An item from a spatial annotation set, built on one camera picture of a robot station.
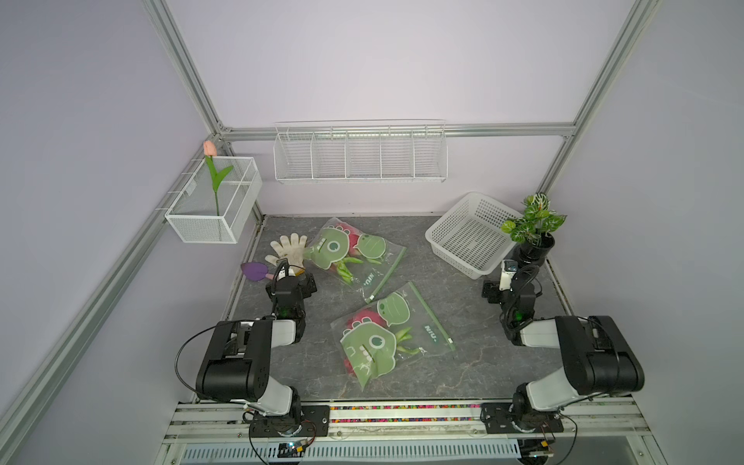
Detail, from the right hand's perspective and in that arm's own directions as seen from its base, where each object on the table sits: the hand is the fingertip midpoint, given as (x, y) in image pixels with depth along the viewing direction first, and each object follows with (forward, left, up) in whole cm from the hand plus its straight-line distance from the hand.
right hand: (499, 274), depth 94 cm
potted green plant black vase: (+4, -5, +18) cm, 19 cm away
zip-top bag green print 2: (+10, +40, -3) cm, 41 cm away
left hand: (-1, +68, +2) cm, 68 cm away
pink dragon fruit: (-14, +41, 0) cm, 43 cm away
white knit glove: (+16, +73, -7) cm, 75 cm away
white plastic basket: (+22, +4, -6) cm, 23 cm away
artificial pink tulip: (+17, +87, +27) cm, 93 cm away
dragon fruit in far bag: (+4, +52, -1) cm, 53 cm away
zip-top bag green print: (-21, +37, +2) cm, 43 cm away
